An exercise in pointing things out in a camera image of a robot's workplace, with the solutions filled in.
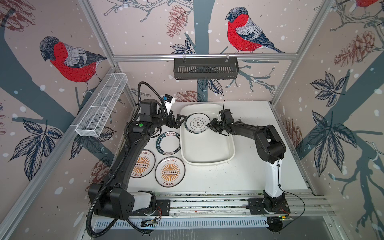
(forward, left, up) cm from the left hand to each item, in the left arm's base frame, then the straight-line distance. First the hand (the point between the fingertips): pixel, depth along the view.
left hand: (178, 113), depth 74 cm
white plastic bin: (-3, -18, -32) cm, 37 cm away
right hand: (+11, -17, -26) cm, 33 cm away
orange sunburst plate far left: (-14, +22, -31) cm, 41 cm away
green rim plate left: (+2, +10, -33) cm, 34 cm away
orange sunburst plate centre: (-18, +6, -31) cm, 36 cm away
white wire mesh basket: (-5, +41, -1) cm, 41 cm away
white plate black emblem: (+16, -10, -29) cm, 35 cm away
